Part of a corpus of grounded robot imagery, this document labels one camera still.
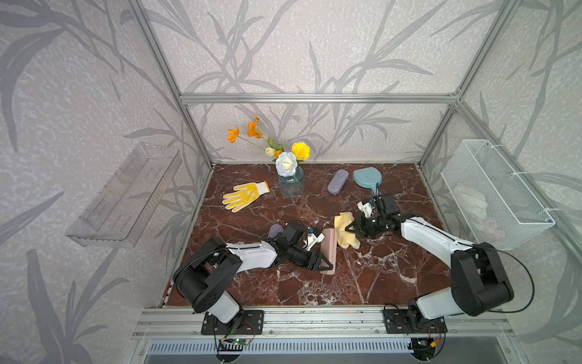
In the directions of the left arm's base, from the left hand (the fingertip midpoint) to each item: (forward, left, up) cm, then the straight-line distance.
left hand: (326, 269), depth 79 cm
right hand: (+14, -7, +3) cm, 16 cm away
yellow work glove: (+38, +36, -7) cm, 53 cm away
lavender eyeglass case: (+17, +20, -3) cm, 27 cm away
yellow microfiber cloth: (+10, -7, +5) cm, 13 cm away
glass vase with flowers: (+24, +13, +23) cm, 36 cm away
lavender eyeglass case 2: (+45, -9, -4) cm, 46 cm away
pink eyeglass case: (+6, -1, +4) cm, 7 cm away
